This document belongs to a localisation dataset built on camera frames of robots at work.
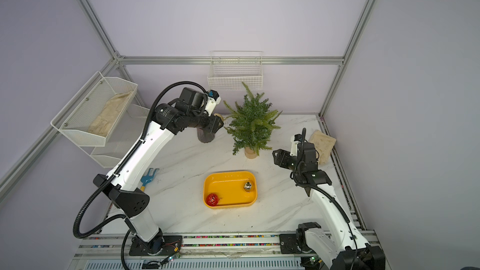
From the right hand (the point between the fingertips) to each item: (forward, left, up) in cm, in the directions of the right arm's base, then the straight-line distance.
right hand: (280, 157), depth 82 cm
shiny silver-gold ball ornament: (-8, +15, -12) cm, 21 cm away
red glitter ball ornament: (-14, +31, -11) cm, 36 cm away
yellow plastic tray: (-8, +23, -16) cm, 29 cm away
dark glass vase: (+21, +39, -11) cm, 46 cm away
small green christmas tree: (+10, +12, +13) cm, 20 cm away
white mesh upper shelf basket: (+11, +78, +18) cm, 81 cm away
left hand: (+6, +28, +15) cm, 32 cm away
